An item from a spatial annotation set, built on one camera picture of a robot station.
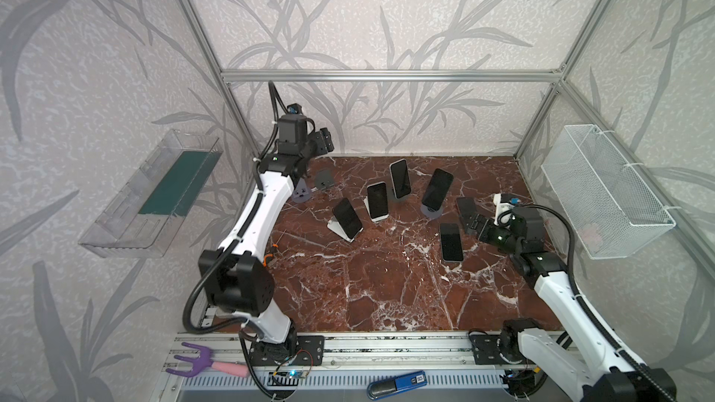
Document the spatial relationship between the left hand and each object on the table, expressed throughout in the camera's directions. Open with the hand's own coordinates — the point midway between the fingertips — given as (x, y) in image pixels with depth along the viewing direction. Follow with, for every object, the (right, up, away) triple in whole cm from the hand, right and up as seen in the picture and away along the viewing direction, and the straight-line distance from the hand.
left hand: (320, 134), depth 81 cm
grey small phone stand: (-12, -19, +23) cm, 32 cm away
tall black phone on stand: (+38, -17, +16) cm, 45 cm away
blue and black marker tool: (+21, -62, -16) cm, 68 cm away
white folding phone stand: (+2, -30, +16) cm, 34 cm away
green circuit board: (-4, -64, -10) cm, 65 cm away
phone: (+7, -28, +10) cm, 30 cm away
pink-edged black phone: (+51, -24, +24) cm, 62 cm away
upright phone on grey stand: (+27, -13, +30) cm, 42 cm away
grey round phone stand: (-4, -13, +28) cm, 31 cm away
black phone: (+43, -38, +14) cm, 59 cm away
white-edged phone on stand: (+17, -21, +15) cm, 31 cm away
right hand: (+44, -25, 0) cm, 51 cm away
